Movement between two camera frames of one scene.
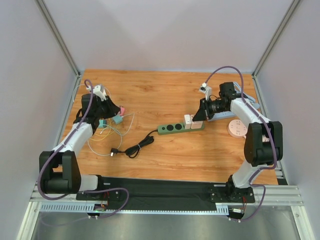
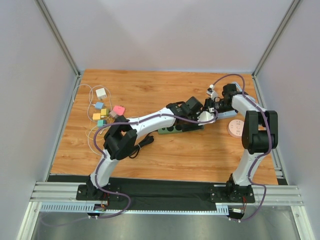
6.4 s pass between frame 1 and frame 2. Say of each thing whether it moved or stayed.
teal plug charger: stayed
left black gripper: moved
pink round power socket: stayed
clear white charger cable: moved
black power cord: stayed
